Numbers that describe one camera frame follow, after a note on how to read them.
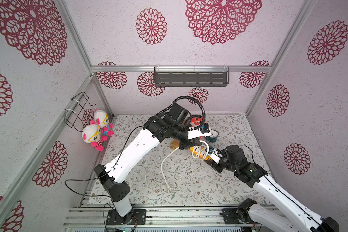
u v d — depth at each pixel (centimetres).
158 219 73
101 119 94
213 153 64
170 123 49
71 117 78
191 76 94
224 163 64
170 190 80
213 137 103
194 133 53
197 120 106
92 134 83
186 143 56
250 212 62
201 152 75
